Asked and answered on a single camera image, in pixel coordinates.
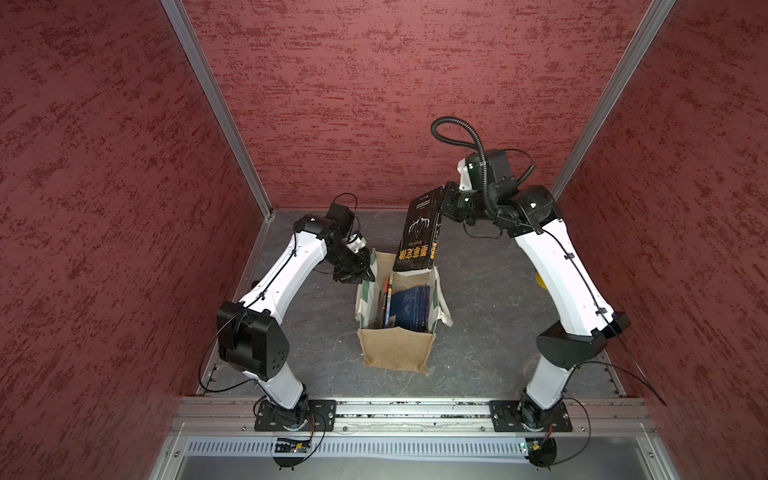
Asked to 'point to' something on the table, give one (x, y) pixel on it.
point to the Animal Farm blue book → (388, 306)
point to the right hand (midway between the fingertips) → (433, 208)
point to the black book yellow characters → (418, 243)
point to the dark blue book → (411, 308)
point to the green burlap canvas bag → (398, 347)
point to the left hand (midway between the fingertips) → (370, 284)
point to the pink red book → (385, 300)
